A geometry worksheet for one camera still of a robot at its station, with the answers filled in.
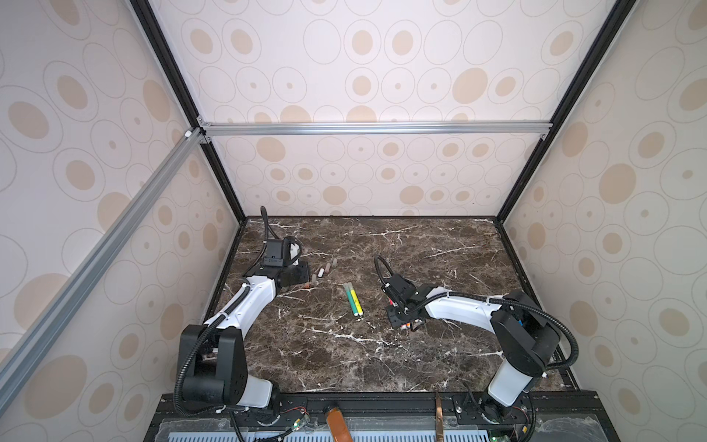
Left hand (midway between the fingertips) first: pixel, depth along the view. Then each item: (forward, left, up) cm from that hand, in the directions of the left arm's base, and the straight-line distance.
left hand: (314, 267), depth 88 cm
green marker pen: (-5, -12, -12) cm, 17 cm away
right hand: (-10, -29, -12) cm, 34 cm away
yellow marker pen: (-6, -14, -12) cm, 19 cm away
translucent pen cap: (+2, +2, -13) cm, 13 cm away
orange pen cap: (+1, +4, -12) cm, 13 cm away
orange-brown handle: (-42, -9, -10) cm, 44 cm away
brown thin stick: (-43, -36, -13) cm, 58 cm away
